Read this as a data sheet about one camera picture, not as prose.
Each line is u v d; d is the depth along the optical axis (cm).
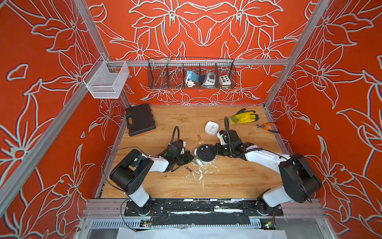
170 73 101
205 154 88
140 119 104
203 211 73
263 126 106
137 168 47
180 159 76
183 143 88
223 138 76
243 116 110
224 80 95
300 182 43
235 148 69
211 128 102
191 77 84
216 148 78
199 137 100
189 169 86
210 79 90
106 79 93
